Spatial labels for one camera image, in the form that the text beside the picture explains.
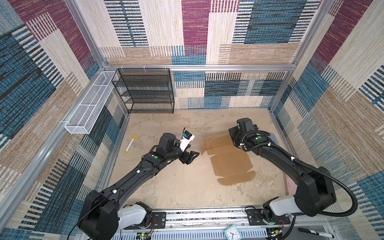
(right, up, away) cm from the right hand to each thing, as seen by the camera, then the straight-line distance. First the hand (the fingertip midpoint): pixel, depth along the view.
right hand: (228, 132), depth 86 cm
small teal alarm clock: (-2, -45, -18) cm, 48 cm away
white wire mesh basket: (-87, +7, +5) cm, 87 cm away
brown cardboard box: (+3, -19, +5) cm, 20 cm away
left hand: (-19, -7, -8) cm, 22 cm away
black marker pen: (+39, -45, -18) cm, 62 cm away
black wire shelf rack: (-55, +29, +25) cm, 67 cm away
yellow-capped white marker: (-62, -9, +15) cm, 65 cm away
